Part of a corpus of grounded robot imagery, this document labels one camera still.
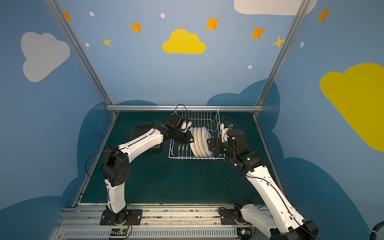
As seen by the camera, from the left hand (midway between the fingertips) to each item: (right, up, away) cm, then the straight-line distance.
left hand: (194, 138), depth 87 cm
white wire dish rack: (+9, +10, +27) cm, 30 cm away
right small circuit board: (+25, -47, -14) cm, 55 cm away
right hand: (+11, +1, -13) cm, 17 cm away
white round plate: (-1, -4, -3) cm, 5 cm away
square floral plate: (-40, +5, +18) cm, 44 cm away
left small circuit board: (-38, -46, -14) cm, 61 cm away
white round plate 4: (+7, +2, +2) cm, 8 cm away
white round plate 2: (+1, 0, -2) cm, 2 cm away
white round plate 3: (+4, -2, -2) cm, 5 cm away
